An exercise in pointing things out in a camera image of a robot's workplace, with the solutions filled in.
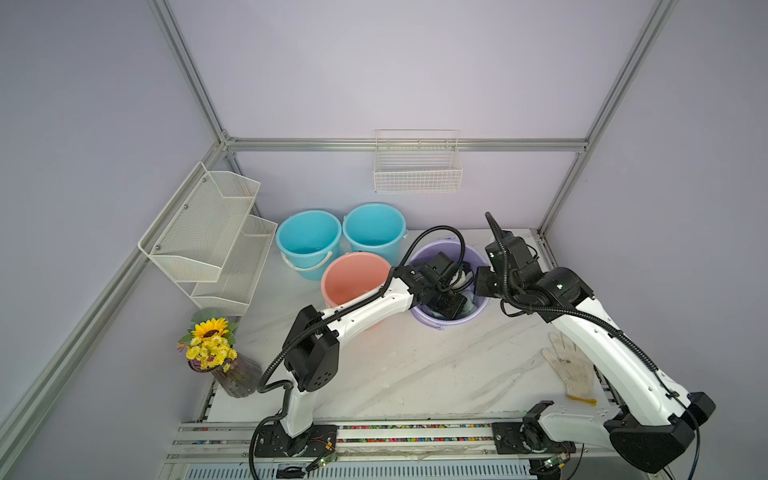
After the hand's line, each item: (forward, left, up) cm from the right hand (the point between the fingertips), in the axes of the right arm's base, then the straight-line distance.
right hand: (480, 283), depth 72 cm
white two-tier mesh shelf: (+18, +75, -2) cm, 77 cm away
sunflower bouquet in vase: (-15, +63, -2) cm, 64 cm away
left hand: (-2, +4, -11) cm, 12 cm away
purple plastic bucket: (+5, +5, +6) cm, 10 cm away
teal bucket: (+28, +27, -8) cm, 40 cm away
